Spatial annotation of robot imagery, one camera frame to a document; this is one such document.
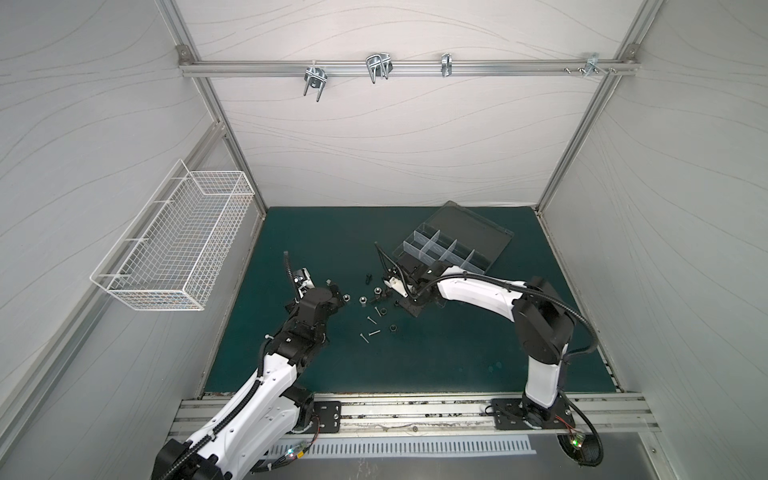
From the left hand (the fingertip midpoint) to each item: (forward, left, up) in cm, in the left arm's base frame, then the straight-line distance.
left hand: (324, 284), depth 82 cm
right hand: (+3, -26, -9) cm, 27 cm away
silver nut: (+2, -10, -13) cm, 16 cm away
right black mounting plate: (-28, -51, -13) cm, 60 cm away
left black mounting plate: (-30, -4, -13) cm, 33 cm away
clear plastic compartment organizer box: (+32, -44, -16) cm, 57 cm away
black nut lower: (-7, -20, -13) cm, 25 cm away
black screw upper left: (+10, -11, -13) cm, 20 cm away
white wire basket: (-2, +32, +17) cm, 36 cm away
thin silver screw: (-9, -10, -14) cm, 19 cm away
